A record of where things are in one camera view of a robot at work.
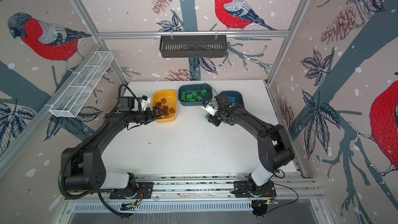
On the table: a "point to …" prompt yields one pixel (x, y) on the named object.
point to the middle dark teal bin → (195, 88)
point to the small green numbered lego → (199, 98)
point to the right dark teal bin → (238, 96)
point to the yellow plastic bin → (166, 100)
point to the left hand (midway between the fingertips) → (159, 114)
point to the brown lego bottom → (171, 110)
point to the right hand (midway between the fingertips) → (211, 117)
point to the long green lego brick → (183, 96)
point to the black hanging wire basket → (193, 46)
